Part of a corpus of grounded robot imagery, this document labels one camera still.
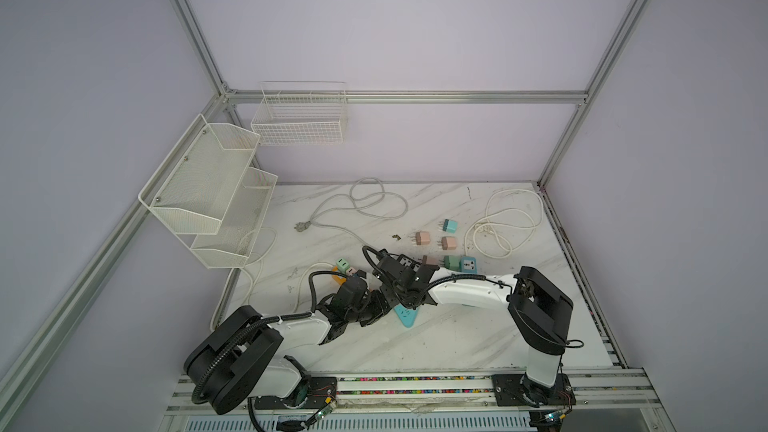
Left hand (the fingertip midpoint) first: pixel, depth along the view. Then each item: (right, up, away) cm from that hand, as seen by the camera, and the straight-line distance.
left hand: (394, 307), depth 85 cm
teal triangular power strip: (+3, -2, -1) cm, 4 cm away
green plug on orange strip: (-16, +11, +4) cm, 20 cm away
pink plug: (+12, +12, +12) cm, 20 cm away
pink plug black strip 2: (+10, +19, +18) cm, 28 cm away
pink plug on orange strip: (-13, +10, +3) cm, 17 cm away
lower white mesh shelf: (-58, +15, +19) cm, 63 cm away
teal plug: (+20, +22, +21) cm, 37 cm away
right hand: (-2, +5, +3) cm, 6 cm away
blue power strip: (+24, +10, +10) cm, 28 cm away
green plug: (+19, +11, +11) cm, 24 cm away
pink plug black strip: (+19, +17, +16) cm, 30 cm away
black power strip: (+4, +12, +11) cm, 16 cm away
